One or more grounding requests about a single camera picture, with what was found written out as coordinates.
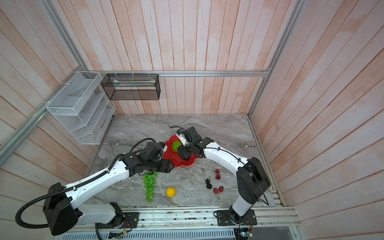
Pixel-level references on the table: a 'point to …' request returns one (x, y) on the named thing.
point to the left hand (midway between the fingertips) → (167, 168)
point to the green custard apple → (176, 144)
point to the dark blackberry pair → (209, 185)
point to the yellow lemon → (171, 191)
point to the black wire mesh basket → (132, 86)
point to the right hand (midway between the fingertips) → (183, 147)
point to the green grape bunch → (150, 180)
